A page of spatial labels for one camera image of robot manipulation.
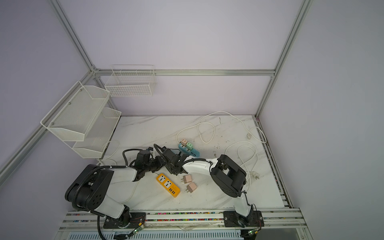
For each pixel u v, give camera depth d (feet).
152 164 2.60
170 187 2.68
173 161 2.25
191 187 2.69
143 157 2.40
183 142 3.15
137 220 2.41
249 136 3.50
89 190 1.50
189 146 3.10
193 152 3.13
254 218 2.37
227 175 1.67
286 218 2.47
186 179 2.81
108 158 3.13
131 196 2.65
